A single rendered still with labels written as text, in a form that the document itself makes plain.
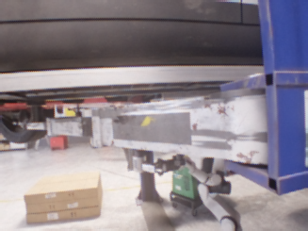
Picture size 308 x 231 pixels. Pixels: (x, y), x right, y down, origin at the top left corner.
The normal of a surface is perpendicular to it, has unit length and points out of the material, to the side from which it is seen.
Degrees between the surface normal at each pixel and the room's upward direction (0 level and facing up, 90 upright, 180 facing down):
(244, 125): 90
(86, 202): 91
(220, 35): 96
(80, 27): 96
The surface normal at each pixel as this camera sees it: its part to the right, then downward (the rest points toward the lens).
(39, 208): 0.19, 0.04
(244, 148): -0.74, 0.08
